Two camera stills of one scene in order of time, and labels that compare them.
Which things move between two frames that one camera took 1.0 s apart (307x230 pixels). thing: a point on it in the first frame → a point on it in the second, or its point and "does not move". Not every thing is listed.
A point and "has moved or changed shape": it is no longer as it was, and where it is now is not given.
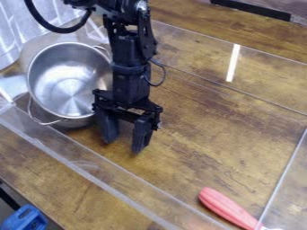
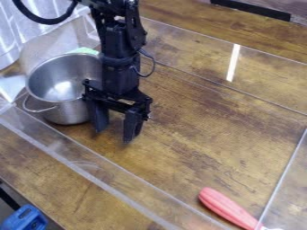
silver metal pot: x=66 y=72 has moved or changed shape
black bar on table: x=253 y=9 does not move
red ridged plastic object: x=230 y=207 does not move
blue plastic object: x=28 y=217 does not move
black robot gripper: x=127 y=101 → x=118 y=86
